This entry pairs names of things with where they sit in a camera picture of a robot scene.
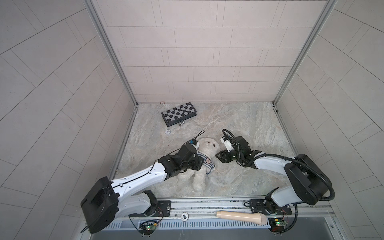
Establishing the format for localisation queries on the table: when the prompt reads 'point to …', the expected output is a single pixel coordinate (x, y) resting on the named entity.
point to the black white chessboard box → (179, 114)
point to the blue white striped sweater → (207, 162)
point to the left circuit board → (147, 228)
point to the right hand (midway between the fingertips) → (218, 155)
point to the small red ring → (162, 102)
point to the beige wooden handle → (253, 217)
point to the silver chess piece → (180, 124)
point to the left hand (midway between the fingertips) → (206, 160)
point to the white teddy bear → (208, 148)
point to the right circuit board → (277, 224)
